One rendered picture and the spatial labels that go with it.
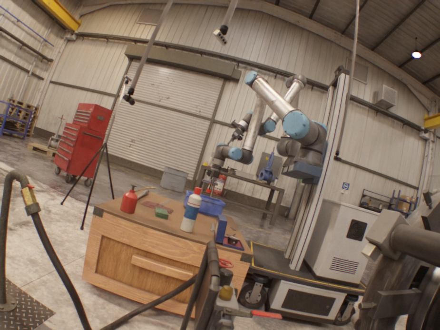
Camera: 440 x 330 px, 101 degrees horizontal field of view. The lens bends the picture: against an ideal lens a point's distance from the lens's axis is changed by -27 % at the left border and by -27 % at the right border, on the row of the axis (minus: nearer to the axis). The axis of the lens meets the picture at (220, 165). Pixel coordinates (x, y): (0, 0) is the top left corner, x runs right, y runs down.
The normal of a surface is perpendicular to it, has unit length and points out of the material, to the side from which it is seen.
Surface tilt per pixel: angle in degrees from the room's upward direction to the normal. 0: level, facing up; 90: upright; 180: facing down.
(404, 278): 90
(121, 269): 90
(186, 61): 90
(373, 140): 90
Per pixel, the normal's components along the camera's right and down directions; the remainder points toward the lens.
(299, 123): -0.69, -0.18
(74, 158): 0.80, 0.22
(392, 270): -0.72, -0.40
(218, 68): -0.05, -0.05
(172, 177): 0.43, 0.10
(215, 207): 0.19, 0.02
